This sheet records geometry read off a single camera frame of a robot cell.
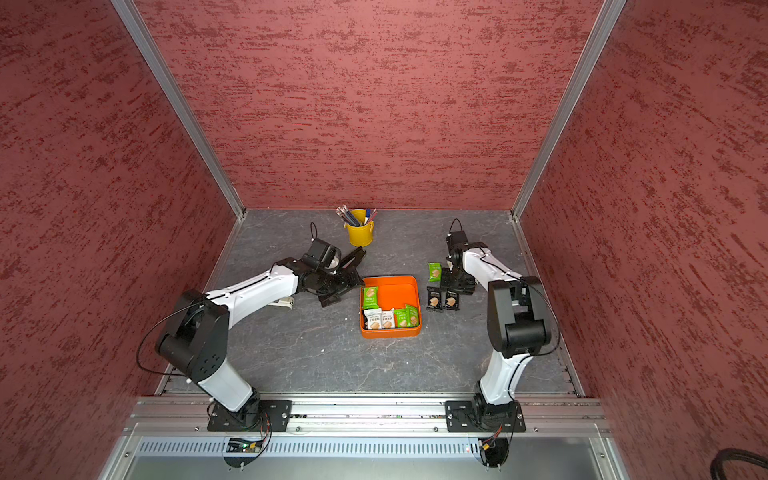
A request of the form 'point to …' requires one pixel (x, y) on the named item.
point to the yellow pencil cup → (360, 235)
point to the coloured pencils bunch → (344, 213)
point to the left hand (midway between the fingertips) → (353, 295)
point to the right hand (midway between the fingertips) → (451, 292)
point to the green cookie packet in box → (370, 297)
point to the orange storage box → (395, 292)
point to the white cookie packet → (374, 318)
